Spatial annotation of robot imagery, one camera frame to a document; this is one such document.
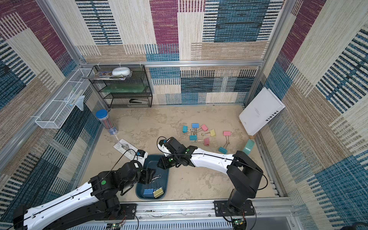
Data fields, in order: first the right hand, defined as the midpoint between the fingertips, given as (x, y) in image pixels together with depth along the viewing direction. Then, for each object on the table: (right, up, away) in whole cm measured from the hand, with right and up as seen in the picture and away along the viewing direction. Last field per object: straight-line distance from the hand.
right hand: (157, 164), depth 79 cm
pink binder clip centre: (+29, +9, +20) cm, 37 cm away
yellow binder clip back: (+34, +15, +25) cm, 45 cm away
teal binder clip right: (+40, +5, +17) cm, 44 cm away
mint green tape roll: (+51, +9, +5) cm, 52 cm away
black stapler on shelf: (-22, +38, +31) cm, 54 cm away
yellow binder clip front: (+1, -14, -3) cm, 14 cm away
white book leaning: (+62, +31, +8) cm, 69 cm away
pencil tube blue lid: (-36, +27, +11) cm, 46 cm away
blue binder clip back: (+22, +20, +30) cm, 42 cm away
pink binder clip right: (+45, +14, +25) cm, 53 cm away
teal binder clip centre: (+20, +12, +23) cm, 33 cm away
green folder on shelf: (-28, +47, +23) cm, 59 cm away
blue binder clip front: (-5, -15, -1) cm, 16 cm away
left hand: (-2, -1, -4) cm, 5 cm away
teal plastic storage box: (+1, -10, +4) cm, 11 cm away
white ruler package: (-24, +5, +18) cm, 31 cm away
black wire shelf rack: (-38, +53, +13) cm, 66 cm away
